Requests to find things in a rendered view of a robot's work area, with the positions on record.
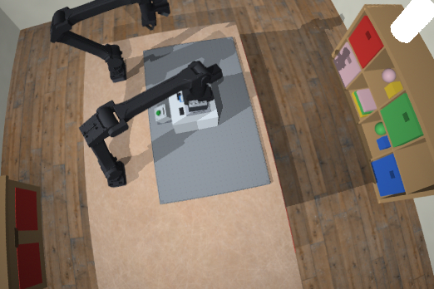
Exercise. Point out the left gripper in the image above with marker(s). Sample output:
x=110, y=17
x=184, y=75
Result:
x=145, y=22

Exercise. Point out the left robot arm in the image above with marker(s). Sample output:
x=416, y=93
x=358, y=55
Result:
x=64, y=19

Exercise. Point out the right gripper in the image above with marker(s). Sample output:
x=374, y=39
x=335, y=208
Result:
x=206, y=94

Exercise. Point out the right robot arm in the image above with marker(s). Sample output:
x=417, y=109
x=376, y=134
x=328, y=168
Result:
x=104, y=123

